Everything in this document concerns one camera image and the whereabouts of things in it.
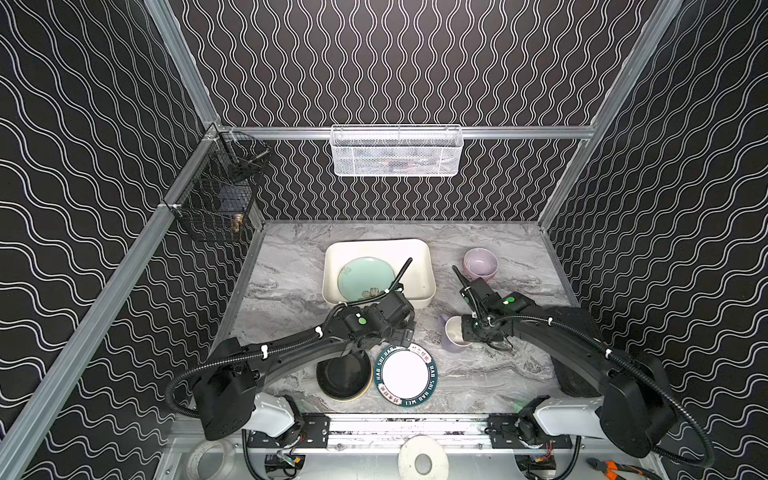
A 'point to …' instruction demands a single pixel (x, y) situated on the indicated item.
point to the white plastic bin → (418, 278)
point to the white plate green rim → (405, 376)
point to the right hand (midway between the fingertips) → (472, 334)
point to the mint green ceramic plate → (364, 277)
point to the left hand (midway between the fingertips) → (399, 321)
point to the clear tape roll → (229, 458)
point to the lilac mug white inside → (453, 336)
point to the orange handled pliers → (610, 469)
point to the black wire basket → (214, 200)
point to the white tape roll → (416, 445)
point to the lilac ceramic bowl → (480, 263)
